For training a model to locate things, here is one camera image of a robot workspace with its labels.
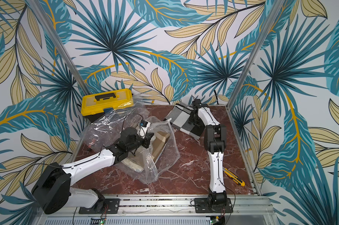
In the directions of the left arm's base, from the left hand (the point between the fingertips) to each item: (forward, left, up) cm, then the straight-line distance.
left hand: (152, 135), depth 82 cm
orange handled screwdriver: (-2, +43, -14) cm, 45 cm away
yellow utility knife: (-19, -49, -15) cm, 55 cm away
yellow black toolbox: (+23, +44, 0) cm, 49 cm away
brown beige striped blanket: (-13, +2, +1) cm, 14 cm away
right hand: (+21, -29, -14) cm, 39 cm away
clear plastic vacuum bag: (+7, +33, -8) cm, 35 cm away
